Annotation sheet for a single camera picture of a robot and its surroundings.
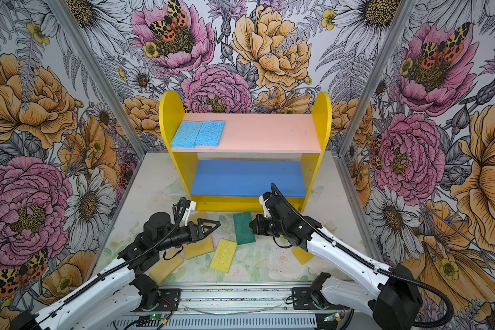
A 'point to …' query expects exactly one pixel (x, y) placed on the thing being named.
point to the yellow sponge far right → (301, 255)
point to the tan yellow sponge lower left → (163, 269)
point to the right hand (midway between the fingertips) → (250, 231)
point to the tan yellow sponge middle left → (198, 249)
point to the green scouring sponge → (244, 233)
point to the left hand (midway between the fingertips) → (216, 232)
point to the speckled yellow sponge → (222, 258)
